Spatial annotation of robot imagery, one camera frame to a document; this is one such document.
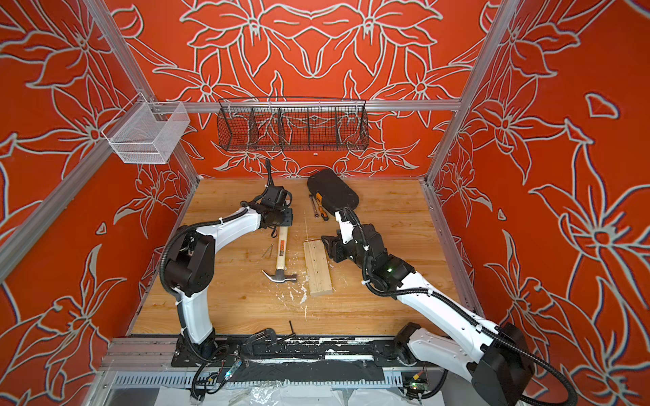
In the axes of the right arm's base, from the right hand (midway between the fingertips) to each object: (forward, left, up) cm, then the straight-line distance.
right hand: (329, 231), depth 75 cm
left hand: (+17, +16, -14) cm, 27 cm away
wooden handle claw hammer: (-6, +17, -20) cm, 27 cm away
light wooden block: (-4, +4, -18) cm, 19 cm away
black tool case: (+30, -3, -16) cm, 34 cm away
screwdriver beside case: (+24, +6, -21) cm, 32 cm away
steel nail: (+5, +23, -21) cm, 31 cm away
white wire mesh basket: (+36, +69, +11) cm, 78 cm away
